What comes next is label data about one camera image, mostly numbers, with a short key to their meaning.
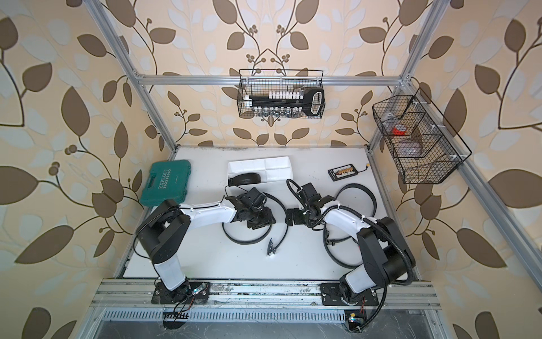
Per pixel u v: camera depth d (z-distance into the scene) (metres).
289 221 0.81
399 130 0.81
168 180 1.01
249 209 0.75
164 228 0.53
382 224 0.46
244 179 0.96
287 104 0.85
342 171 1.08
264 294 0.75
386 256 0.44
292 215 0.80
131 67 0.88
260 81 0.91
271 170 1.03
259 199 0.74
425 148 0.73
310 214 0.65
